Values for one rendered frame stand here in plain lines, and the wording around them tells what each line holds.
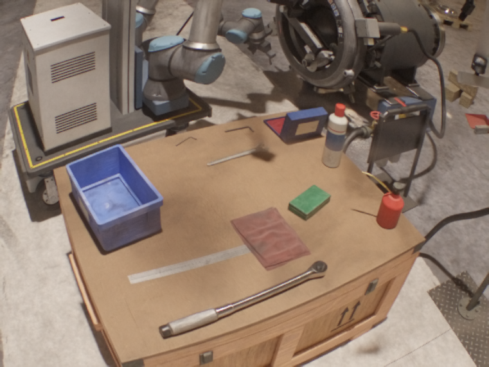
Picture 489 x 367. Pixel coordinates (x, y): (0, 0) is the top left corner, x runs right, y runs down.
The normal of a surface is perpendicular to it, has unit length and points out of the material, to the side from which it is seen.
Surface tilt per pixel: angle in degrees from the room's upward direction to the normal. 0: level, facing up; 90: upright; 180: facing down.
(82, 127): 90
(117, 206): 0
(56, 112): 90
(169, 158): 0
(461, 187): 0
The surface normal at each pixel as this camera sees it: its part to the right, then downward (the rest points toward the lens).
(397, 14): 0.38, -0.07
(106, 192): 0.07, -0.77
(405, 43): 0.46, 0.53
